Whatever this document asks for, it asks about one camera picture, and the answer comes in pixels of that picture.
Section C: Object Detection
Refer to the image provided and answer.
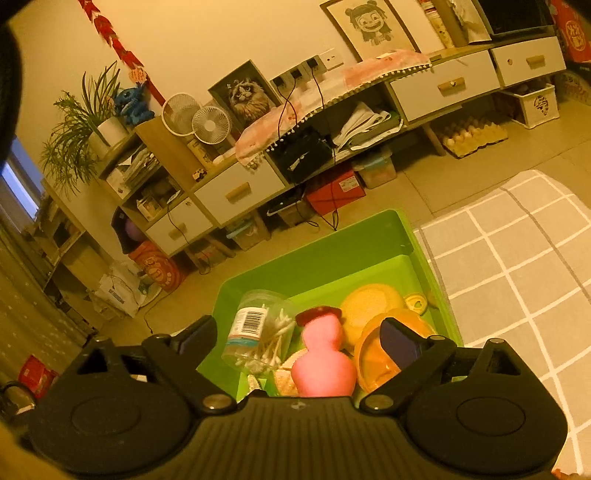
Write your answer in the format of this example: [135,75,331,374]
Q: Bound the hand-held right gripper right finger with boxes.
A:
[358,318,527,411]

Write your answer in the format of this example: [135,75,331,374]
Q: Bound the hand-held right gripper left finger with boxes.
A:
[76,315,234,411]

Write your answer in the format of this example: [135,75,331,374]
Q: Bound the orange plastic bowl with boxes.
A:
[353,308,437,393]

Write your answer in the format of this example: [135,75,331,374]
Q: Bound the clear cotton swab jar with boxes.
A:
[221,289,298,374]

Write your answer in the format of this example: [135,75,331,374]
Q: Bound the pink toy gourd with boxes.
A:
[291,305,357,398]

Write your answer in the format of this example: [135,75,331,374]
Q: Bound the beige starfish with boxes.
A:
[247,348,305,398]

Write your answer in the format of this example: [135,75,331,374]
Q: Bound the green plastic bin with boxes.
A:
[196,209,465,402]

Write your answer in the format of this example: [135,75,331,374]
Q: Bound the small clear storage box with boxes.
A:
[189,240,227,273]

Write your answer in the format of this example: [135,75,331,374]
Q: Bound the white plastic bag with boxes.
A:
[95,263,146,319]

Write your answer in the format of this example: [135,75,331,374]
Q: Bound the clear box teal lid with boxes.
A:
[226,217,271,252]

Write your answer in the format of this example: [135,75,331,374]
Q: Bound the grey checked tablecloth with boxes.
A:
[413,170,591,480]

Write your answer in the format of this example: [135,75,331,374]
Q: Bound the black hanging cloth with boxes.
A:
[111,205,139,254]

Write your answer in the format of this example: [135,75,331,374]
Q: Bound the storage box black lid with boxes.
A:
[265,189,315,229]

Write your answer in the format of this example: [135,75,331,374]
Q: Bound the wooden shelf unit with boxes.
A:
[39,180,116,333]

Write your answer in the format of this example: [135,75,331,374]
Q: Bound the red shoe box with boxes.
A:
[307,168,365,215]

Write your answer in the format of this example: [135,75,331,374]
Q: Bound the dotted curtain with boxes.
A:
[0,217,90,370]

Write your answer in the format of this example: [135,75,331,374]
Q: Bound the stack of books papers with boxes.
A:
[106,148,160,195]

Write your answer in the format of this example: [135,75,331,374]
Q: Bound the wooden TV cabinet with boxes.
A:
[97,23,568,259]

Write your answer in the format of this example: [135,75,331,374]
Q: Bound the printed carton box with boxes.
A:
[187,138,220,169]

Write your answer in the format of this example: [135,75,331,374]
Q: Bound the black box device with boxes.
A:
[267,126,333,185]

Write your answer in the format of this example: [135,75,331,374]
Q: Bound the small white desk fan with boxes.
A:
[191,106,232,146]

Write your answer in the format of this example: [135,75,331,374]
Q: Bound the cardboard egg tray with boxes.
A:
[436,113,509,160]

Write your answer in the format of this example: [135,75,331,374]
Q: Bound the large white desk fan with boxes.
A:
[161,92,201,137]

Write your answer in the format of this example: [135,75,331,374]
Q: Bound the potted green plant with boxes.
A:
[39,62,130,195]

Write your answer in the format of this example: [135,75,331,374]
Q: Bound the blue plush toy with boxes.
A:
[113,83,155,125]

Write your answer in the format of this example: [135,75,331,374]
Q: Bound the framed cat picture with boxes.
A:
[208,59,283,129]

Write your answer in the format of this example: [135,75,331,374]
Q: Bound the white cutout crate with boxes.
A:
[501,83,559,129]

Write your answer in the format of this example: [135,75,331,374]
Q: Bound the pink fringed cloth runner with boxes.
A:
[235,50,432,169]

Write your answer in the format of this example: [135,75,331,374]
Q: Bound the red hanging decoration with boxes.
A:
[78,0,167,104]

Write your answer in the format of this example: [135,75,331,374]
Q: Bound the dark gift box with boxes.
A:
[556,69,591,116]

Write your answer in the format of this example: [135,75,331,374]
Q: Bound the dark ribbed object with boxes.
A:
[0,18,24,162]

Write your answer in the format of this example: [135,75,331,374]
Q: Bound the framed cartoon drawing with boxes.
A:
[320,0,422,63]

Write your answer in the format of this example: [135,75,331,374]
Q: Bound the tall printed carton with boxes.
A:
[422,0,455,49]

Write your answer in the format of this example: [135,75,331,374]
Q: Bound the white paper bag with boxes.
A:
[450,0,492,47]

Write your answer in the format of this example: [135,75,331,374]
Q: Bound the black microwave oven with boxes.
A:
[475,0,557,35]

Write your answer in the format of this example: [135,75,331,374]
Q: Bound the red gift box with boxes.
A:
[549,0,591,63]

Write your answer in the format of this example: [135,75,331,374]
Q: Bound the thin dark cable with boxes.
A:
[166,200,195,245]

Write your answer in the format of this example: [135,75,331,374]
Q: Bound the white drawer wooden handle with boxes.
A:
[147,198,215,257]
[490,36,568,88]
[194,159,287,227]
[389,51,502,123]

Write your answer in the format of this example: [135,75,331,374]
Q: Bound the black power cable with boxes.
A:
[309,67,342,232]
[272,80,301,144]

